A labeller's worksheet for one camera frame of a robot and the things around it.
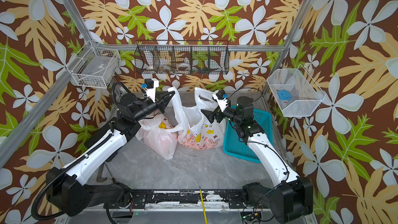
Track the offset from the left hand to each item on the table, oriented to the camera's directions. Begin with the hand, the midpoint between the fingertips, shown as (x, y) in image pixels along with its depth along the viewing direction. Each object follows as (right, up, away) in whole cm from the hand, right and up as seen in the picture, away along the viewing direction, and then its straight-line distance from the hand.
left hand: (173, 90), depth 67 cm
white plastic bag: (-10, -22, +15) cm, 28 cm away
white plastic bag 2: (+11, -19, +3) cm, 22 cm away
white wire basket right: (+65, 0, +17) cm, 67 cm away
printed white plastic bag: (-53, +5, +56) cm, 77 cm away
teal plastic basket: (+33, -31, +26) cm, 52 cm away
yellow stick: (+13, -56, +6) cm, 58 cm away
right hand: (+16, -6, +6) cm, 18 cm away
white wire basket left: (-48, +15, +19) cm, 53 cm away
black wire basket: (+1, +25, +31) cm, 40 cm away
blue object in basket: (+58, -1, +17) cm, 61 cm away
